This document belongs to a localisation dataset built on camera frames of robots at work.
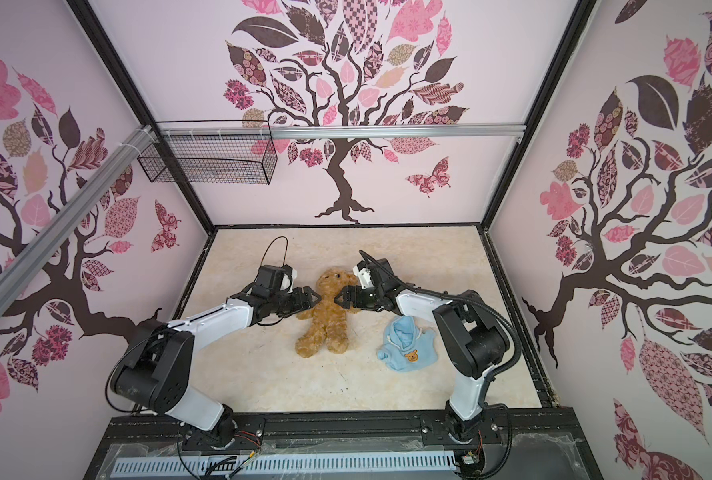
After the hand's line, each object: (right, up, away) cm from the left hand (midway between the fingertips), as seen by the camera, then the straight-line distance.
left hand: (314, 304), depth 91 cm
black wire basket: (-34, +49, +4) cm, 60 cm away
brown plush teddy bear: (+5, -5, -4) cm, 8 cm away
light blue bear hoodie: (+28, -12, -5) cm, 31 cm away
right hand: (+9, +2, 0) cm, 10 cm away
